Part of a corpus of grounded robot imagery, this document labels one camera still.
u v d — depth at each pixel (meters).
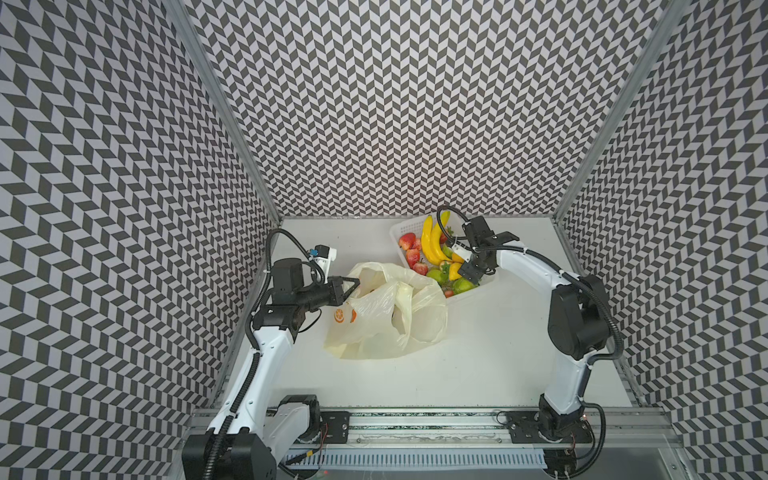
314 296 0.64
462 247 0.85
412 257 1.02
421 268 0.99
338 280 0.67
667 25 0.69
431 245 1.02
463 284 0.91
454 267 0.92
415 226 0.99
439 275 0.95
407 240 1.04
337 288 0.66
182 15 0.72
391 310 0.66
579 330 0.49
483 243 0.70
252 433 0.39
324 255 0.70
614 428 0.75
